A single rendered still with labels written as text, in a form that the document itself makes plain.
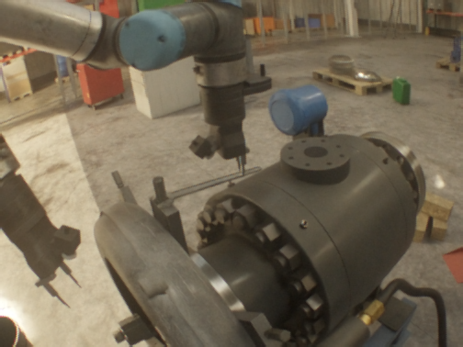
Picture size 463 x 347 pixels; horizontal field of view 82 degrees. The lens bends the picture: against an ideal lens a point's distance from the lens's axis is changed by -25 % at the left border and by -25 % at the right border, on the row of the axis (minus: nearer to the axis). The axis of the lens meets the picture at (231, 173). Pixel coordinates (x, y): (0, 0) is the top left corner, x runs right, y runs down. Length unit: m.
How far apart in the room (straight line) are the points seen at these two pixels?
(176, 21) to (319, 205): 0.59
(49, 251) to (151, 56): 0.30
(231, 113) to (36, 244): 0.39
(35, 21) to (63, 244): 0.31
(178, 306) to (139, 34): 0.43
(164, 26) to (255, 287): 0.64
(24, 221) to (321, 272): 0.64
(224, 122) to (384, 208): 0.58
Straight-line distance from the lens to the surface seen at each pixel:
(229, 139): 0.62
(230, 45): 0.55
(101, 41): 0.54
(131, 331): 1.05
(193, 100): 4.73
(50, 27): 0.50
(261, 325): 0.58
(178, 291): 0.58
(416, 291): 0.99
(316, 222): 0.83
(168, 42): 0.44
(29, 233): 0.47
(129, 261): 0.64
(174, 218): 0.65
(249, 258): 0.88
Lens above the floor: 1.36
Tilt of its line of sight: 29 degrees down
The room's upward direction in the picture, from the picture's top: 8 degrees counter-clockwise
